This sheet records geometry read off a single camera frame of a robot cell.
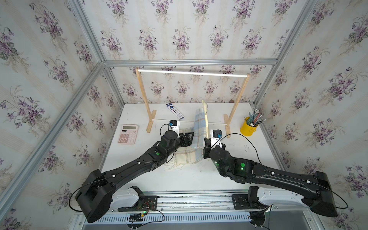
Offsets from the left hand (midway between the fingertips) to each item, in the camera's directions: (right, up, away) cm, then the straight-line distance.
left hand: (193, 136), depth 77 cm
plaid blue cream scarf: (+1, -12, +11) cm, 17 cm away
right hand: (+7, -1, -6) cm, 9 cm away
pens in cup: (+42, +9, +18) cm, 47 cm away
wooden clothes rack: (-31, +13, +36) cm, 49 cm away
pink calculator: (-44, -2, +21) cm, 49 cm away
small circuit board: (-29, -41, -6) cm, 50 cm away
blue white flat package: (-10, +12, +34) cm, 37 cm away
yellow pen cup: (+38, +4, +16) cm, 41 cm away
